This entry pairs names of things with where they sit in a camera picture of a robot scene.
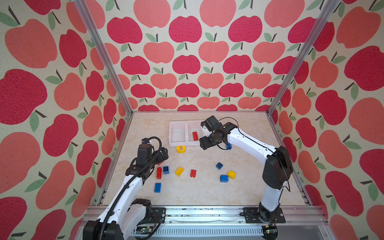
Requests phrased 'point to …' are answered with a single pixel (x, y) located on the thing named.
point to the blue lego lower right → (224, 178)
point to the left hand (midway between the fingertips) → (163, 152)
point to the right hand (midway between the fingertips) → (208, 142)
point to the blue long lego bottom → (157, 187)
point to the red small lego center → (193, 173)
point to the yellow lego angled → (179, 171)
